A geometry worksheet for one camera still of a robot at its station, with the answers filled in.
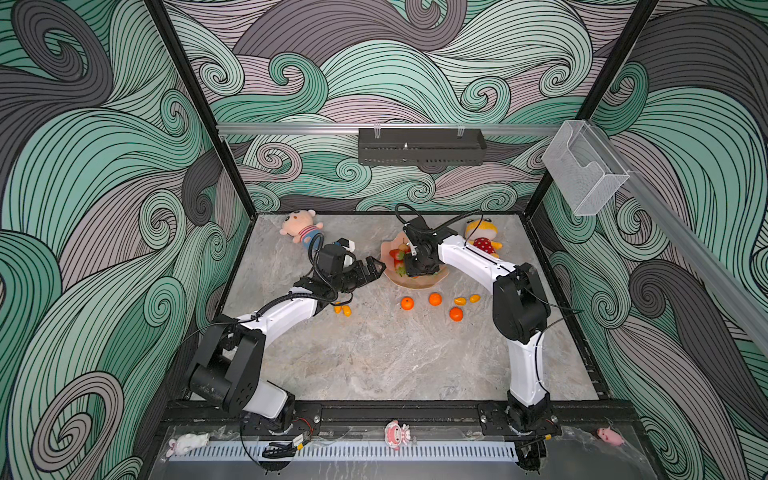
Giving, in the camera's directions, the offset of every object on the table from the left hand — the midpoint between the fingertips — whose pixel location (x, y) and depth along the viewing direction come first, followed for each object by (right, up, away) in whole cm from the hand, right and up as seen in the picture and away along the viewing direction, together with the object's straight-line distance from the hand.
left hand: (378, 268), depth 86 cm
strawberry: (+6, +1, +15) cm, 17 cm away
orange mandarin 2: (+19, -11, +9) cm, 24 cm away
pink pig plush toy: (-29, +14, +21) cm, 38 cm away
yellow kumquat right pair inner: (+27, -12, +9) cm, 31 cm away
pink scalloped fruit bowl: (+16, -5, +12) cm, 20 cm away
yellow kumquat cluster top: (-13, -14, +7) cm, 20 cm away
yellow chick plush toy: (+37, +10, +21) cm, 44 cm away
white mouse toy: (-45, -39, -18) cm, 62 cm away
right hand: (+12, -2, +10) cm, 15 cm away
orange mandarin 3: (+24, -15, +5) cm, 29 cm away
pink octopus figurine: (+5, -37, -17) cm, 41 cm away
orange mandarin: (+9, -12, +7) cm, 17 cm away
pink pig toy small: (+55, -38, -16) cm, 69 cm away
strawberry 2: (+6, +4, +16) cm, 17 cm away
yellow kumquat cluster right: (-10, -14, +7) cm, 18 cm away
